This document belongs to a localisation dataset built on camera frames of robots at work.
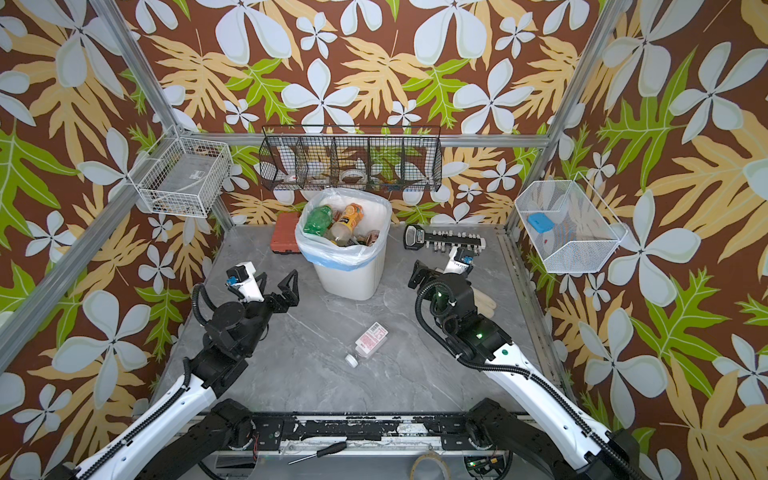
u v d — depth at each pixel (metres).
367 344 0.84
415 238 1.15
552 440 0.44
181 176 0.85
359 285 0.92
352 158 0.97
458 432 0.73
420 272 0.64
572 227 0.83
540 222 0.86
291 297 0.66
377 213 0.91
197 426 0.60
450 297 0.50
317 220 0.87
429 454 0.72
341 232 0.87
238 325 0.53
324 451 0.72
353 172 0.98
